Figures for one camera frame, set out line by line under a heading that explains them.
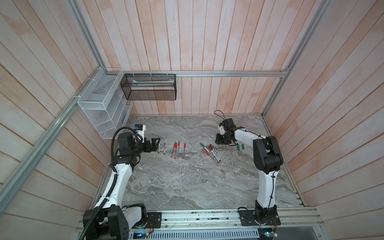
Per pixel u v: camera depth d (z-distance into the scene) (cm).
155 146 73
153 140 73
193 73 96
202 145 102
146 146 71
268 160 56
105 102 69
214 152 98
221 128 97
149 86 96
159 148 88
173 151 99
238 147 101
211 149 100
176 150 99
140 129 70
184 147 101
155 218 73
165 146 101
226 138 89
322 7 69
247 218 73
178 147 101
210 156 97
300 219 75
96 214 38
